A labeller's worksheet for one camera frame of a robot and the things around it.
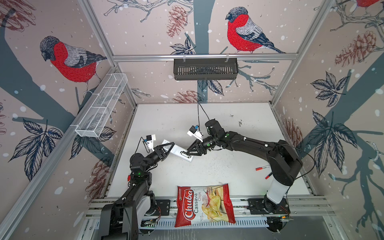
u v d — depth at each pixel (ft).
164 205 2.42
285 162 1.53
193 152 2.44
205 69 3.43
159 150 2.29
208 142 2.34
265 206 2.16
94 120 2.34
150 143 2.43
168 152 2.36
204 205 2.29
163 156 2.28
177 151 2.44
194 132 2.38
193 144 2.52
